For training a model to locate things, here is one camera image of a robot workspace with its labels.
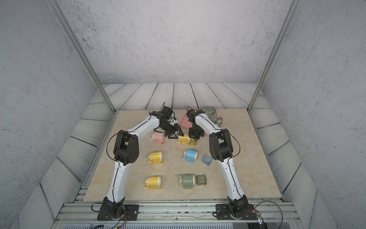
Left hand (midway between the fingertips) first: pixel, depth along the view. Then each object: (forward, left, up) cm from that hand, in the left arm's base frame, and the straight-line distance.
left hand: (184, 136), depth 95 cm
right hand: (+1, -7, -5) cm, 9 cm away
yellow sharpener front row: (-29, +16, 0) cm, 33 cm away
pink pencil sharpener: (0, +16, -1) cm, 16 cm away
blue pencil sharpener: (-13, -4, -1) cm, 14 cm away
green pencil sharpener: (-28, -2, 0) cm, 29 cm away
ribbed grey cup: (+25, -22, -3) cm, 34 cm away
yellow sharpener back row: (-1, -1, -3) cm, 3 cm away
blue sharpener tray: (-13, -14, -7) cm, 21 cm away
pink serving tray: (+20, 0, -8) cm, 22 cm away
